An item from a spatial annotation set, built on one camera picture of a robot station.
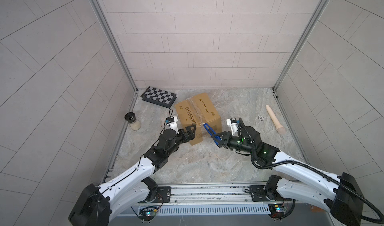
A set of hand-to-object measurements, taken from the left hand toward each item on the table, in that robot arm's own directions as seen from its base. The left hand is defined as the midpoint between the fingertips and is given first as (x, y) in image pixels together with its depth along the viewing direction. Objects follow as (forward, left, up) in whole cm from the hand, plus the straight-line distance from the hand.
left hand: (195, 128), depth 77 cm
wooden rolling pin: (+6, -52, -13) cm, 53 cm away
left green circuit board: (-35, +21, -13) cm, 43 cm away
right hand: (-9, -7, +4) cm, 12 cm away
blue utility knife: (-3, -7, +4) cm, 9 cm away
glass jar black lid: (+9, +39, -5) cm, 40 cm away
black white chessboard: (+32, +28, -14) cm, 45 cm away
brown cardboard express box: (+9, -1, +3) cm, 9 cm away
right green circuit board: (-34, -38, -16) cm, 53 cm away
